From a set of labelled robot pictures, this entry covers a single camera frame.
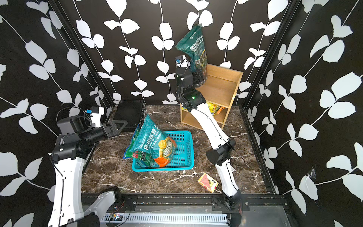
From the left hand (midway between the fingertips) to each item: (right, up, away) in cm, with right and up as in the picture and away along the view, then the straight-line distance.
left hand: (122, 123), depth 65 cm
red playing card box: (+43, -35, +14) cm, 57 cm away
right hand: (+33, +29, +5) cm, 44 cm away
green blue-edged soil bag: (+8, -21, +13) cm, 25 cm away
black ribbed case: (-15, +8, +47) cm, 50 cm away
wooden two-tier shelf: (+52, +22, +24) cm, 61 cm away
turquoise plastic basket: (+28, -26, +24) cm, 45 cm away
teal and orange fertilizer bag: (+11, -9, +12) cm, 19 cm away
